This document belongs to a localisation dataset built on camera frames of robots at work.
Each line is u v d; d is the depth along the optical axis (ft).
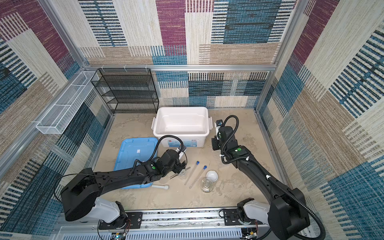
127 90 3.61
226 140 1.97
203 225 2.39
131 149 3.25
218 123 2.38
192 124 3.61
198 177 2.86
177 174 2.82
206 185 2.55
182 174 2.66
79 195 1.39
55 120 2.30
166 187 2.68
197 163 3.01
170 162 2.10
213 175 2.80
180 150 2.34
